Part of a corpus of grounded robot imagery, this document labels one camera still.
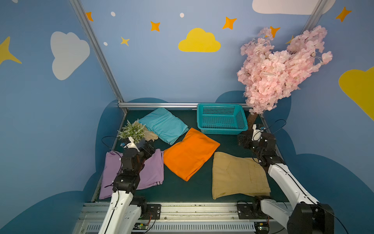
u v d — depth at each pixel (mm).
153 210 746
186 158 933
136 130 864
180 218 733
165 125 1085
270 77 604
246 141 748
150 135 1044
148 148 686
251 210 736
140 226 718
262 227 728
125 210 485
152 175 843
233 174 858
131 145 671
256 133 713
